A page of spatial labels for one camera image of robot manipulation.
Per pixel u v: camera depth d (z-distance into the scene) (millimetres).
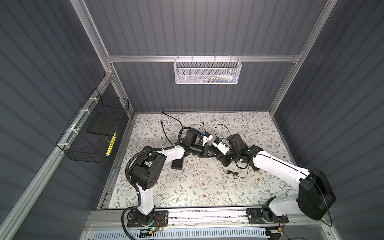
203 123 1142
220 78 919
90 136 722
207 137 842
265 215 662
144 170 505
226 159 740
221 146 754
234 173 871
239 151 652
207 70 1236
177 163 912
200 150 794
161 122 1151
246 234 706
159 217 726
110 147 690
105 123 773
